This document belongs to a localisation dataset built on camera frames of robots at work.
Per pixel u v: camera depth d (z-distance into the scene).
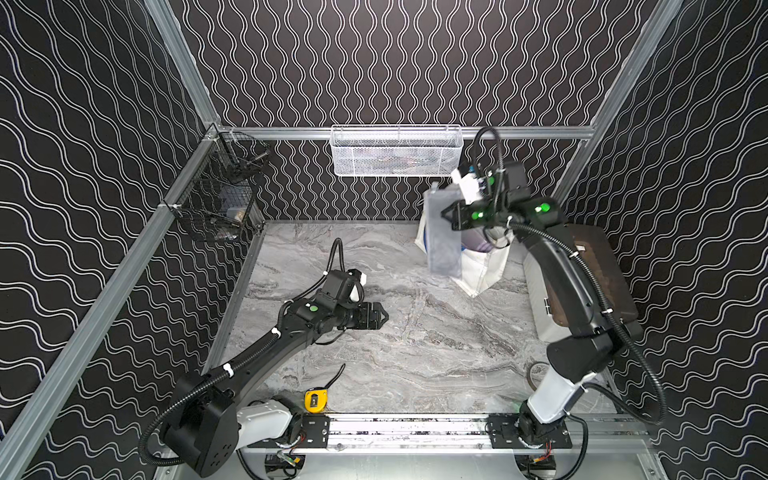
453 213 0.65
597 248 0.94
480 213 0.62
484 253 0.84
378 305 0.73
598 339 0.42
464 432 0.77
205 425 0.40
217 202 0.95
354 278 0.74
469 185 0.64
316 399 0.78
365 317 0.70
